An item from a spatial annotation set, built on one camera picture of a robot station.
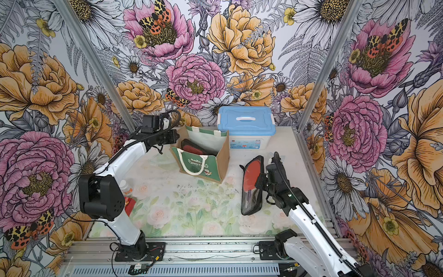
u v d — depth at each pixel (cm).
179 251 76
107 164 51
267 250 74
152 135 63
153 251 74
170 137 79
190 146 93
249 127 96
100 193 46
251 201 81
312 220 47
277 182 58
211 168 89
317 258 52
